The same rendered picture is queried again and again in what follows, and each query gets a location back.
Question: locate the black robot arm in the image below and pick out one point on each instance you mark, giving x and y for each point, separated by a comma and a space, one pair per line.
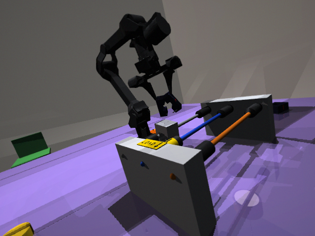
143, 36

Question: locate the yellow round disc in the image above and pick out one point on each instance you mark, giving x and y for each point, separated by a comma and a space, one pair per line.
24, 229

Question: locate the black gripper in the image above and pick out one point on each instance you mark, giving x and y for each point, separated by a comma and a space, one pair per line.
167, 69

